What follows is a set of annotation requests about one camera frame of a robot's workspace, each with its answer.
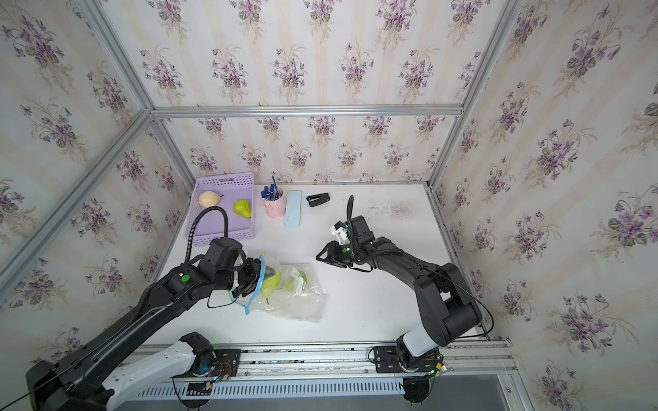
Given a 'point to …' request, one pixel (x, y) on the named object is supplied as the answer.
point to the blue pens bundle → (272, 193)
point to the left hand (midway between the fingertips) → (274, 278)
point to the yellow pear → (209, 199)
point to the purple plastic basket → (230, 187)
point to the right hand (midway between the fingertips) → (325, 260)
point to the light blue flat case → (293, 211)
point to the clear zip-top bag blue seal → (309, 306)
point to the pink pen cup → (275, 209)
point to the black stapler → (314, 199)
